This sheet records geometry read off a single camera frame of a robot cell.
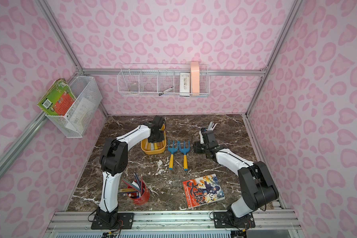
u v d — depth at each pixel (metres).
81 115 0.84
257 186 0.44
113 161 0.57
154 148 0.98
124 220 0.73
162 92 0.95
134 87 0.96
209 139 0.71
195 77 0.83
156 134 0.78
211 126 1.10
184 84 0.92
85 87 0.82
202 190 0.82
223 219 0.72
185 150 0.99
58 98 0.72
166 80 0.98
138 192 0.78
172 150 0.99
